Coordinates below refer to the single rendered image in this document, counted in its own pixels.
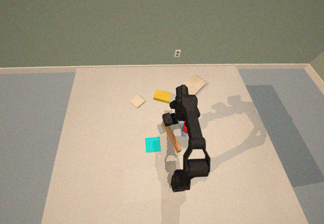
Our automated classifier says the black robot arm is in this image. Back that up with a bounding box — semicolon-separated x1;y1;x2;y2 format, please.
170;85;210;192

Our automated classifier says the tan wooden bar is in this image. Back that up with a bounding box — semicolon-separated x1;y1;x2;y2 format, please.
163;121;182;153

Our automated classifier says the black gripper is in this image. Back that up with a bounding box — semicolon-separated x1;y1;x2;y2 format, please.
162;107;200;127

